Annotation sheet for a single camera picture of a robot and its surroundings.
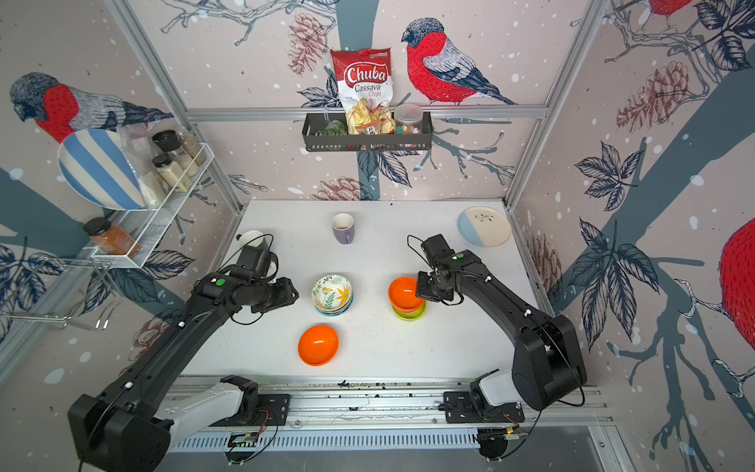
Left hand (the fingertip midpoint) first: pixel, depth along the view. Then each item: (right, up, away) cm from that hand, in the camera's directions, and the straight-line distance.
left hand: (297, 289), depth 78 cm
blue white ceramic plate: (+64, +18, +36) cm, 76 cm away
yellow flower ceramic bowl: (+7, -4, +12) cm, 14 cm away
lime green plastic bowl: (+32, -10, +7) cm, 34 cm away
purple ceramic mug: (+8, +18, +28) cm, 34 cm away
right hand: (+35, -2, +6) cm, 35 cm away
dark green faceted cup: (-23, +14, +20) cm, 33 cm away
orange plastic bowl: (+29, -3, +5) cm, 30 cm away
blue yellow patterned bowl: (+10, -8, +6) cm, 14 cm away
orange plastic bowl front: (+5, -17, +4) cm, 18 cm away
